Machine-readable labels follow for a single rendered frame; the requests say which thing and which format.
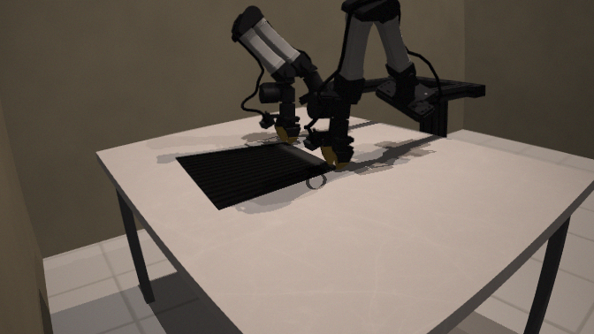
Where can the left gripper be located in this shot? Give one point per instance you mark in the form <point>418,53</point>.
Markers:
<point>341,152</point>

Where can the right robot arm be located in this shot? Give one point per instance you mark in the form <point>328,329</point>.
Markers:
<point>253,30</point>

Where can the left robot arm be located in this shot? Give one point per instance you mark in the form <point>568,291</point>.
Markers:
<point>349,83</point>

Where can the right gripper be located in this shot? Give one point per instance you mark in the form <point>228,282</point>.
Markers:
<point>287,131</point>

